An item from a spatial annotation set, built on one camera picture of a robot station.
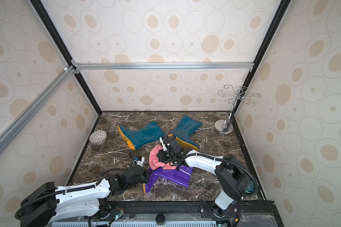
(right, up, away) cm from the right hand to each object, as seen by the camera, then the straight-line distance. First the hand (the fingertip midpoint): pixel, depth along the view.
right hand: (163, 154), depth 87 cm
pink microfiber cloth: (-5, -3, -5) cm, 7 cm away
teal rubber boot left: (-20, +9, +10) cm, 24 cm away
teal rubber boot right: (+15, +17, +19) cm, 30 cm away
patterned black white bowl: (-48, +10, +14) cm, 51 cm away
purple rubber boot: (+11, -12, 0) cm, 16 cm away
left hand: (-4, -10, -6) cm, 12 cm away
